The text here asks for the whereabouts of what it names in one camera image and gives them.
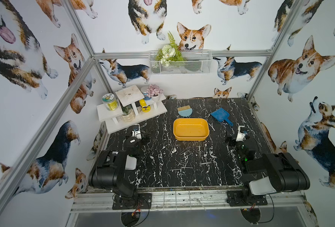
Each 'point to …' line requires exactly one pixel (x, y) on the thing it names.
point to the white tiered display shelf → (130, 96)
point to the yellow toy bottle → (145, 108)
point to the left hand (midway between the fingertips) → (138, 127)
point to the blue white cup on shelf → (146, 98)
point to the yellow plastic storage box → (190, 129)
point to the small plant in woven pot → (128, 114)
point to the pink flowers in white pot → (153, 91)
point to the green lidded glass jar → (110, 100)
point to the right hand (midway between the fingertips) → (238, 128)
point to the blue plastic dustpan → (221, 115)
